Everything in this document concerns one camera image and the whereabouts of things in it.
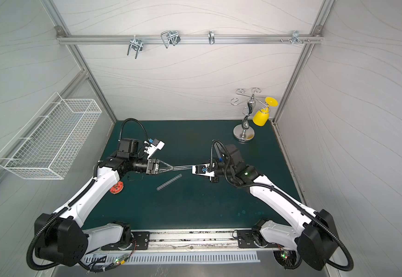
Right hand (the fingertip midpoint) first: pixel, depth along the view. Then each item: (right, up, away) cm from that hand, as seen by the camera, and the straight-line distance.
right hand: (196, 165), depth 73 cm
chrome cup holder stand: (+30, +15, +38) cm, 50 cm away
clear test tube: (-5, 0, -3) cm, 6 cm away
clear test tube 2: (-15, -12, +17) cm, 26 cm away
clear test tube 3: (+12, +3, +31) cm, 33 cm away
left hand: (-11, -2, -4) cm, 12 cm away
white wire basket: (-60, +8, -6) cm, 61 cm away
